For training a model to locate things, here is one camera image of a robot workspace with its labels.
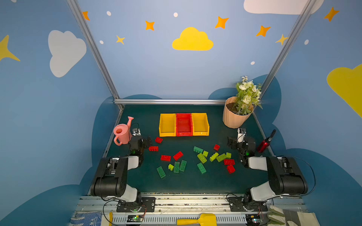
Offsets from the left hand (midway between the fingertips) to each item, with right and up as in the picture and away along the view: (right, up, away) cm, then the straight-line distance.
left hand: (145, 136), depth 94 cm
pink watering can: (-13, +3, -4) cm, 14 cm away
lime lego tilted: (+46, -13, -4) cm, 48 cm away
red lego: (+56, -16, -6) cm, 58 cm away
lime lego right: (+52, -14, -2) cm, 54 cm away
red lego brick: (+6, -8, -1) cm, 10 cm away
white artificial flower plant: (+66, +27, -8) cm, 72 cm away
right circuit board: (+63, -41, -23) cm, 78 cm away
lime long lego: (+38, -14, -4) cm, 41 cm away
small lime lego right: (+57, -13, -2) cm, 58 cm away
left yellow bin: (+14, +6, +13) cm, 20 cm away
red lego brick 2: (+23, -13, -3) cm, 26 cm away
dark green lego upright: (+22, -19, -8) cm, 30 cm away
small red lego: (+49, -8, +1) cm, 50 cm away
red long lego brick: (+15, -14, -4) cm, 21 cm away
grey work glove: (+75, -38, -24) cm, 88 cm away
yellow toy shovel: (+37, -40, -24) cm, 60 cm away
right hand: (+64, 0, +1) cm, 64 cm away
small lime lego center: (+41, -12, -1) cm, 43 cm away
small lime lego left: (+18, -18, -9) cm, 27 cm away
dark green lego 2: (+38, -19, -8) cm, 43 cm away
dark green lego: (+12, -21, -9) cm, 26 cm away
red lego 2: (+56, -20, -8) cm, 60 cm away
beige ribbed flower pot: (+61, +12, +6) cm, 62 cm away
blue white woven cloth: (-20, -39, -24) cm, 50 cm away
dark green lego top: (+36, -9, -1) cm, 37 cm away
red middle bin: (+27, +7, +14) cm, 31 cm away
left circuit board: (+1, -40, -24) cm, 46 cm away
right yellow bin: (+40, +7, +17) cm, 44 cm away
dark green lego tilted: (+26, -18, -8) cm, 32 cm away
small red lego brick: (+8, -3, +4) cm, 10 cm away
